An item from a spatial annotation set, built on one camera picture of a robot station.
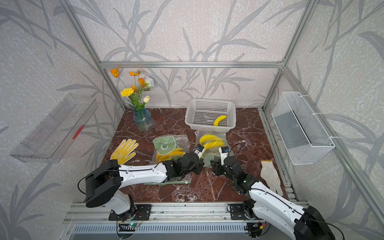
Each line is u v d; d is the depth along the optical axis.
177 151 0.93
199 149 0.72
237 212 0.73
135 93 0.91
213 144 0.91
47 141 0.64
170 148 0.91
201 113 1.08
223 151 0.72
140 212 0.72
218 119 1.10
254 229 0.72
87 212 0.75
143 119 0.99
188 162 0.62
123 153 0.94
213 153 0.85
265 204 0.52
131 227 0.72
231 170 0.62
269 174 0.86
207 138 0.98
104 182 0.47
